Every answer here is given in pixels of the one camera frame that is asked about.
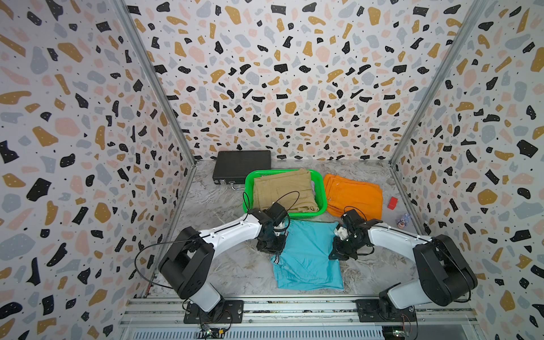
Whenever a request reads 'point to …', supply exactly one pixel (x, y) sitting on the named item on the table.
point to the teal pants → (304, 263)
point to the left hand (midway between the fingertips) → (283, 251)
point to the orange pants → (343, 195)
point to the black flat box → (233, 166)
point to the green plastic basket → (321, 193)
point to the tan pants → (292, 189)
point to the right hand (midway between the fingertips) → (329, 256)
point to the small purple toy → (401, 223)
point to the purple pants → (269, 211)
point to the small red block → (392, 202)
